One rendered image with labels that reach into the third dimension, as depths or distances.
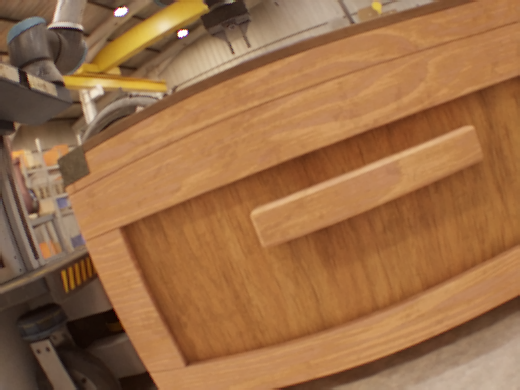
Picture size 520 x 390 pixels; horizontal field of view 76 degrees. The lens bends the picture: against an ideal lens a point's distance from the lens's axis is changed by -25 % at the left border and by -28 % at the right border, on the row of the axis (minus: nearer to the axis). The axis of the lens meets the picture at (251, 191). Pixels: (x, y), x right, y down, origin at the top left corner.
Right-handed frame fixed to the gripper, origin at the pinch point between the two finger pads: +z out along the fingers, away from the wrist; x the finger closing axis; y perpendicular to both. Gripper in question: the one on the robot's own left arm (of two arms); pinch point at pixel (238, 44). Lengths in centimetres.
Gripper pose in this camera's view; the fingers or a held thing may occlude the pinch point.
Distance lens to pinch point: 116.7
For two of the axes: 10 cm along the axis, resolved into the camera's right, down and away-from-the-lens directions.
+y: 1.8, -1.2, 9.8
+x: -9.1, 3.5, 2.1
